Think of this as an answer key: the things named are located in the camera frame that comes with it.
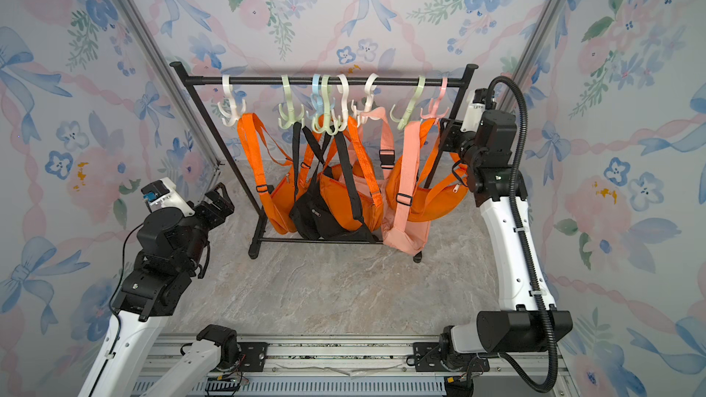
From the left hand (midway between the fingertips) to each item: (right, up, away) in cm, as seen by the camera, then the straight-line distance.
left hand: (211, 192), depth 64 cm
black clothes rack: (-1, -16, +33) cm, 36 cm away
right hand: (+57, +18, +3) cm, 60 cm away
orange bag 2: (+54, -2, +12) cm, 55 cm away
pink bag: (+45, -10, +12) cm, 48 cm away
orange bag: (+27, -2, +28) cm, 39 cm away
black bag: (+17, -7, +26) cm, 32 cm away
